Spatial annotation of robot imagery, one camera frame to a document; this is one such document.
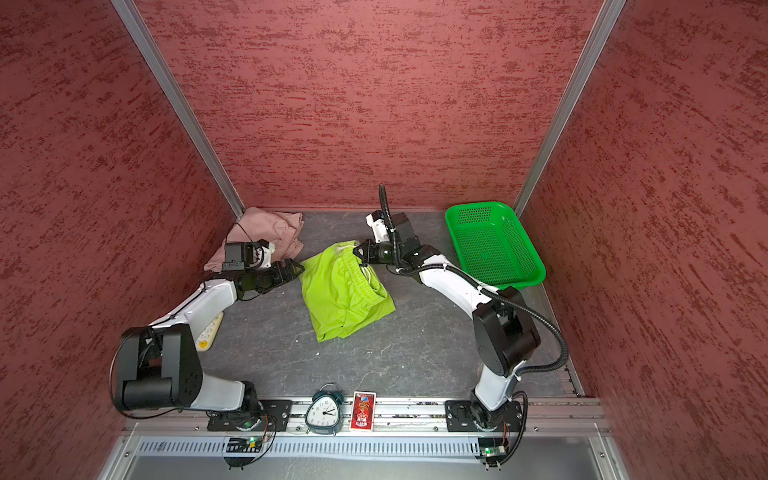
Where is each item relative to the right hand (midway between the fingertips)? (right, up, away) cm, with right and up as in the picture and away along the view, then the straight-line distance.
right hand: (352, 257), depth 82 cm
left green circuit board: (-25, -46, -11) cm, 53 cm away
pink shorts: (-30, +9, +27) cm, 41 cm away
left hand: (-19, -7, +7) cm, 22 cm away
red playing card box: (+4, -39, -8) cm, 40 cm away
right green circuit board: (+36, -46, -11) cm, 59 cm away
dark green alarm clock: (-5, -38, -11) cm, 40 cm away
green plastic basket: (+49, +2, +28) cm, 56 cm away
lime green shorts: (-3, -11, +2) cm, 11 cm away
